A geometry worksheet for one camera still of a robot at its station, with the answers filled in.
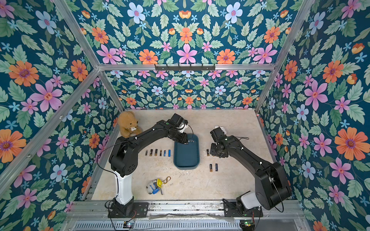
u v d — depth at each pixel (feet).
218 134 2.26
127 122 2.95
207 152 3.08
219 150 2.03
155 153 3.13
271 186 1.38
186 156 2.98
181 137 2.71
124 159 1.69
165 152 3.14
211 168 2.89
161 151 3.14
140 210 2.41
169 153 3.11
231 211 2.43
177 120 2.51
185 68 3.01
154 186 2.55
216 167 2.90
